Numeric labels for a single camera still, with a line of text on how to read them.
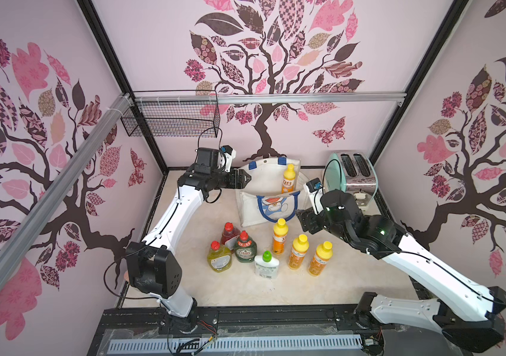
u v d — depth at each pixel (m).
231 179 0.71
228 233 0.78
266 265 0.74
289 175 0.91
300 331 0.73
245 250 0.80
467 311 0.39
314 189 0.56
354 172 0.95
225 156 0.67
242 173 0.73
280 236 0.76
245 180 0.75
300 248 0.71
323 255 0.69
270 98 0.92
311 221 0.58
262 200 0.81
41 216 0.51
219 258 0.77
